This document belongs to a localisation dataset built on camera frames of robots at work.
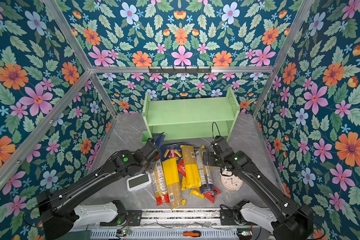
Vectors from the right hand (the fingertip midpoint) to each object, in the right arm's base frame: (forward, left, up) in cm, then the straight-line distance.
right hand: (210, 157), depth 78 cm
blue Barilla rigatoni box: (+10, +22, -10) cm, 26 cm away
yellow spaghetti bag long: (-10, +20, -11) cm, 25 cm away
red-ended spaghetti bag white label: (-10, +27, -11) cm, 31 cm away
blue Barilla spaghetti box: (+12, +29, +1) cm, 31 cm away
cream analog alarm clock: (-8, -12, -14) cm, 20 cm away
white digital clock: (-9, +40, -12) cm, 43 cm away
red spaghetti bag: (-16, +1, -12) cm, 20 cm away
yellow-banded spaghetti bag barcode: (-9, +10, -6) cm, 15 cm away
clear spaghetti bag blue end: (-5, +3, -8) cm, 10 cm away
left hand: (-3, +29, +3) cm, 30 cm away
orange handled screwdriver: (-31, +9, -14) cm, 36 cm away
